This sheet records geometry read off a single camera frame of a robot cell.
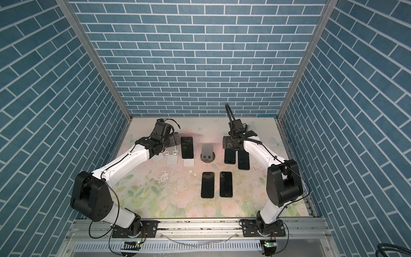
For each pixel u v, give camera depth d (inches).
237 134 27.4
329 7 27.8
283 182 18.4
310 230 29.7
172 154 37.2
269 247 29.0
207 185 34.2
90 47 32.7
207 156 37.1
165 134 26.4
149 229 29.0
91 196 16.6
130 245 28.4
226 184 35.4
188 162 37.8
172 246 27.8
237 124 28.2
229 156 40.4
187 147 35.9
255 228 29.0
